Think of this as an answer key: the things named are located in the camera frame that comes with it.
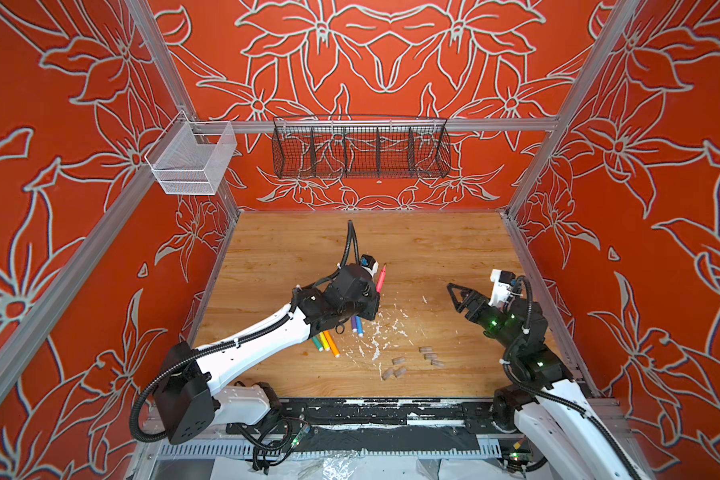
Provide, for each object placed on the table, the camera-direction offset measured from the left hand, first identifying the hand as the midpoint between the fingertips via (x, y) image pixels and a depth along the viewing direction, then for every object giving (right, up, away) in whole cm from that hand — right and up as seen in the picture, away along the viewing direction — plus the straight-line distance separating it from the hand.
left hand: (379, 294), depth 76 cm
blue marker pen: (-5, -12, +11) cm, 17 cm away
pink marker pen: (+1, +4, 0) cm, 4 cm away
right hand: (+18, +2, -2) cm, 18 cm away
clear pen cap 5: (+16, -20, +5) cm, 26 cm away
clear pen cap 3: (+3, -23, +3) cm, 23 cm away
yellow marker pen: (-15, -16, +9) cm, 24 cm away
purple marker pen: (-7, -12, +12) cm, 18 cm away
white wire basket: (-59, +41, +18) cm, 74 cm away
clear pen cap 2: (+6, -22, +3) cm, 23 cm away
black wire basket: (-5, +45, +21) cm, 50 cm away
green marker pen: (-17, -16, +9) cm, 25 cm away
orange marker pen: (-13, -16, +9) cm, 23 cm away
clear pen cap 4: (+14, -17, +7) cm, 23 cm away
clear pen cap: (+6, -20, +5) cm, 21 cm away
